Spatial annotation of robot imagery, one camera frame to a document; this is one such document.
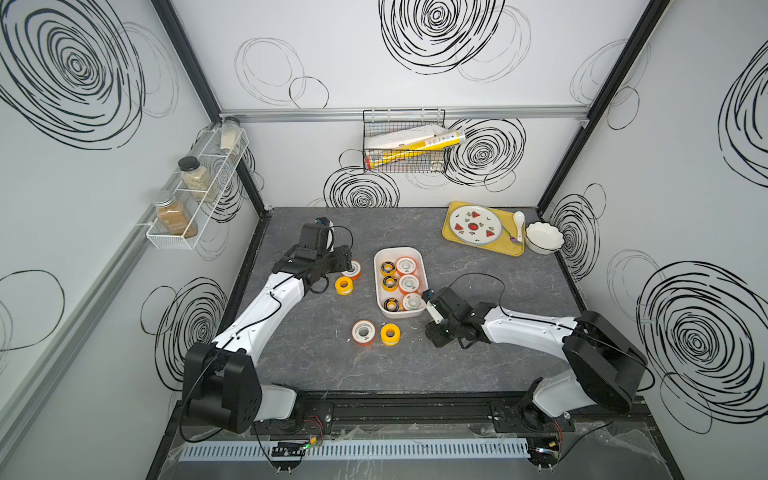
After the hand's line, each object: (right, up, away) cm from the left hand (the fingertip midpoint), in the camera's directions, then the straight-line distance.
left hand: (340, 254), depth 85 cm
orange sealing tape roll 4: (+3, -7, +14) cm, 16 cm away
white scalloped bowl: (+71, +4, +23) cm, 75 cm away
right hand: (+27, -23, +2) cm, 35 cm away
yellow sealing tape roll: (-1, -11, +11) cm, 16 cm away
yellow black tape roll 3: (+15, -16, +8) cm, 23 cm away
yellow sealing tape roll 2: (+14, -24, +2) cm, 28 cm away
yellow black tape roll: (+14, -6, +16) cm, 22 cm away
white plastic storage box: (+15, -1, +17) cm, 23 cm away
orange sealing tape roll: (+20, -5, +17) cm, 26 cm away
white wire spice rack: (-40, +28, +10) cm, 49 cm away
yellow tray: (+36, +7, +28) cm, 46 cm away
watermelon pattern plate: (+47, +10, +29) cm, 57 cm away
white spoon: (+65, +12, +31) cm, 73 cm away
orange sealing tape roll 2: (+20, -11, +12) cm, 26 cm away
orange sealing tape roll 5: (+6, -23, +2) cm, 24 cm away
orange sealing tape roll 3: (+22, -16, +8) cm, 28 cm away
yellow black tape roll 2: (+14, -11, +12) cm, 22 cm away
